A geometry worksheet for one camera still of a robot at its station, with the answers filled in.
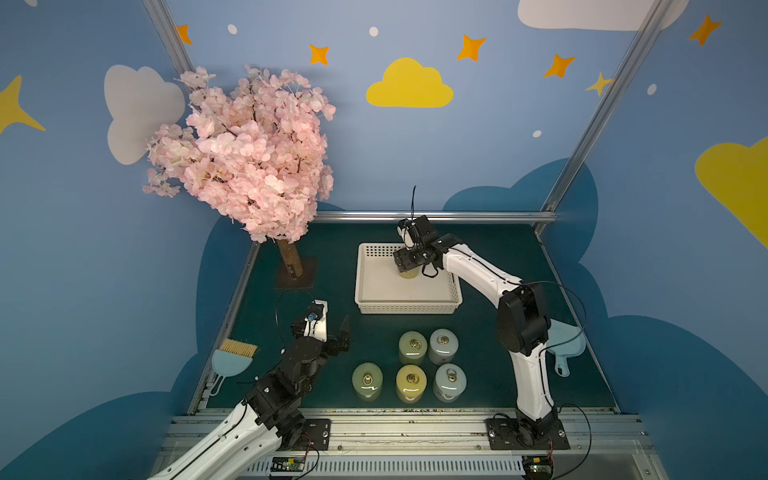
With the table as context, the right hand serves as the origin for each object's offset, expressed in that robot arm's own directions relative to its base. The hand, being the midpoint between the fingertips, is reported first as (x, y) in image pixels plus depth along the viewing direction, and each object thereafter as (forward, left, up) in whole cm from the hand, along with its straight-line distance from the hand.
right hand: (410, 252), depth 96 cm
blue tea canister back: (-29, -10, -5) cm, 31 cm away
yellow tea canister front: (-40, -1, -4) cm, 40 cm away
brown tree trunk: (-4, +39, 0) cm, 39 cm away
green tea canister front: (-40, +10, -4) cm, 41 cm away
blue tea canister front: (-39, -11, -5) cm, 41 cm away
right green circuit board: (-54, -34, -16) cm, 66 cm away
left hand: (-27, +21, +5) cm, 34 cm away
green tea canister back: (-31, -1, -4) cm, 31 cm away
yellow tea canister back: (-3, 0, -8) cm, 9 cm away
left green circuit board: (-58, +29, -14) cm, 66 cm away
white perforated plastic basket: (-5, +10, -15) cm, 19 cm away
